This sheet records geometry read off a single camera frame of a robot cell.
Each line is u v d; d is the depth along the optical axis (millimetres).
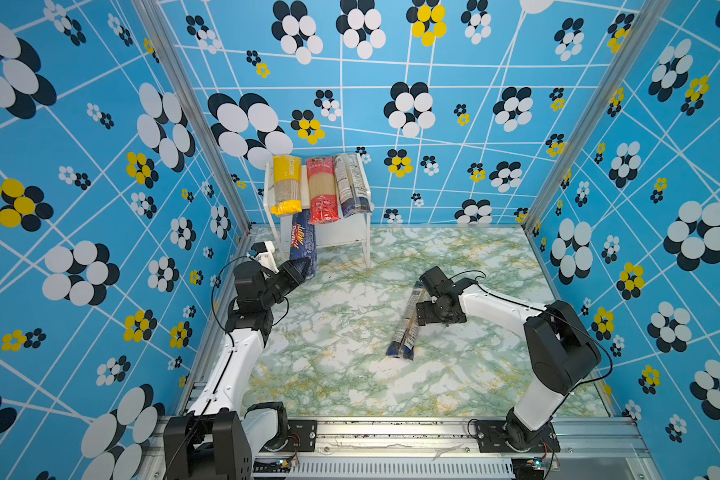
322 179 828
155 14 706
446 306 681
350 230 935
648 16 680
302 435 732
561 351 466
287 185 806
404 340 866
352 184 806
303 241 787
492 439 727
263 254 718
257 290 606
